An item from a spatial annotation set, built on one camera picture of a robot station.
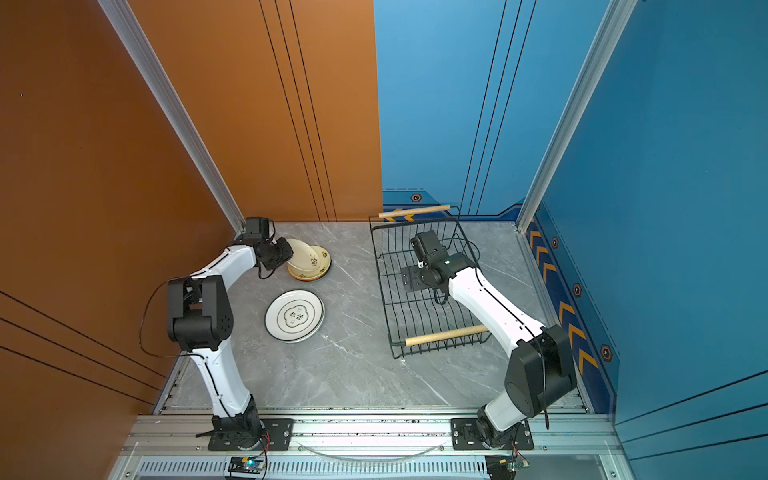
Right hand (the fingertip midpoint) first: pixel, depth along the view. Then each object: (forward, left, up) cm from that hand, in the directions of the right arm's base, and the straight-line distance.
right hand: (420, 275), depth 85 cm
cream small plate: (+17, +40, -11) cm, 45 cm away
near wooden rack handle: (-19, -5, +2) cm, 20 cm away
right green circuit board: (-43, -19, -19) cm, 51 cm away
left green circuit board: (-43, +43, -17) cm, 63 cm away
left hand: (+16, +43, -6) cm, 46 cm away
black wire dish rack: (-8, +1, -12) cm, 14 cm away
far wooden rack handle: (+23, +1, +5) cm, 23 cm away
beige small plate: (+14, +33, -13) cm, 38 cm away
